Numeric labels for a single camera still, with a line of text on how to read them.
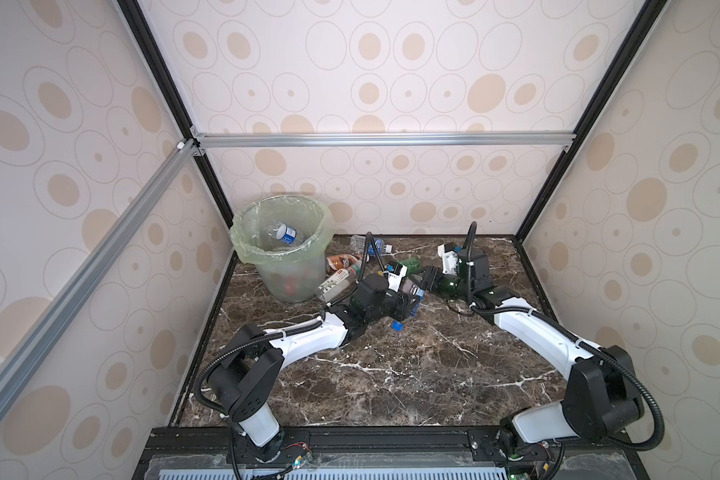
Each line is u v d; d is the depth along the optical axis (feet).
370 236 3.92
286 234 3.19
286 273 2.98
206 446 2.45
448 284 2.38
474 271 2.09
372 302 2.15
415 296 2.61
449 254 2.48
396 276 2.43
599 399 1.39
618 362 1.43
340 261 3.47
